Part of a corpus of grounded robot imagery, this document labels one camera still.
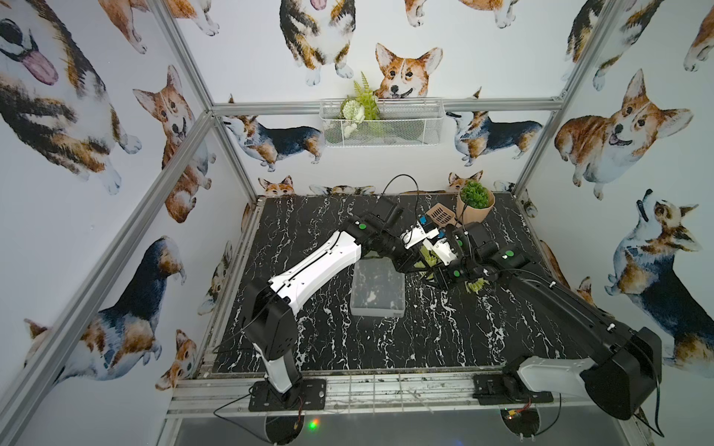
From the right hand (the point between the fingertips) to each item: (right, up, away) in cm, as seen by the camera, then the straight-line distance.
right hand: (424, 277), depth 75 cm
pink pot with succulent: (+23, +22, +27) cm, 42 cm away
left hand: (+1, +5, -2) cm, 5 cm away
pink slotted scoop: (+14, +17, +39) cm, 45 cm away
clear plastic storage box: (-13, -8, +18) cm, 23 cm away
